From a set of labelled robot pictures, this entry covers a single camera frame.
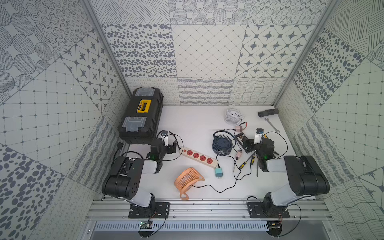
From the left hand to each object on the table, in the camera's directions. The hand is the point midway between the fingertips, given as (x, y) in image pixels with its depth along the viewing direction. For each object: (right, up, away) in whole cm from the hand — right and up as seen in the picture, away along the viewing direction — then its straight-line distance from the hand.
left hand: (164, 138), depth 94 cm
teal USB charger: (+34, -19, -9) cm, 40 cm away
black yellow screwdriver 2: (+56, -12, -4) cm, 57 cm away
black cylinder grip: (+78, +18, +22) cm, 83 cm away
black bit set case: (+51, 0, +6) cm, 51 cm away
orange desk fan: (+15, -17, -22) cm, 32 cm away
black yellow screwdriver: (+50, -15, -4) cm, 52 cm away
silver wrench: (+75, +12, +17) cm, 78 cm away
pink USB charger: (+48, -9, -2) cm, 49 cm away
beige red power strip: (+24, -11, -5) cm, 27 cm away
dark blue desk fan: (+38, -2, -2) cm, 38 cm away
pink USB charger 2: (+51, +6, +9) cm, 52 cm away
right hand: (+56, +1, 0) cm, 56 cm away
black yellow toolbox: (-13, +12, -6) cm, 18 cm away
